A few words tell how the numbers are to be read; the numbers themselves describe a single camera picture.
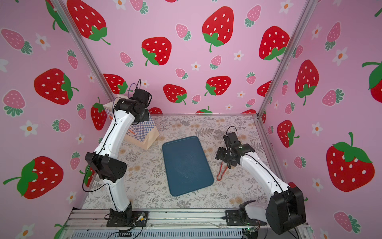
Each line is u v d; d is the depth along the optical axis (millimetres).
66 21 717
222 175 882
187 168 926
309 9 692
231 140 650
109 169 488
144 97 652
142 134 914
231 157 589
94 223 731
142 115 645
